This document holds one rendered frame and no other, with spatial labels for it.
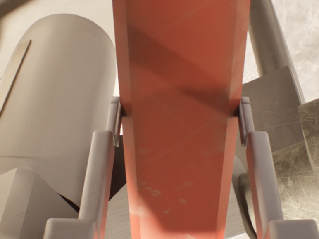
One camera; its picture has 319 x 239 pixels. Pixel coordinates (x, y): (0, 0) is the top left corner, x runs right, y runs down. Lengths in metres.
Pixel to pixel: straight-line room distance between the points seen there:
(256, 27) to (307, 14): 0.28
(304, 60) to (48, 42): 0.43
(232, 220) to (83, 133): 0.12
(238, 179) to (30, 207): 0.08
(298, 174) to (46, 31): 0.22
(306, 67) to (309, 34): 0.05
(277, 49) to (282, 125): 0.08
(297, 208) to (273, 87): 0.14
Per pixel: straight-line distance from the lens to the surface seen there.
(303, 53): 0.67
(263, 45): 0.35
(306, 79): 0.70
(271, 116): 0.28
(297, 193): 0.17
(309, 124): 0.16
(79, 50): 0.32
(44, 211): 0.21
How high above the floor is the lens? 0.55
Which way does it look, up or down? 49 degrees down
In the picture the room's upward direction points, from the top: 178 degrees counter-clockwise
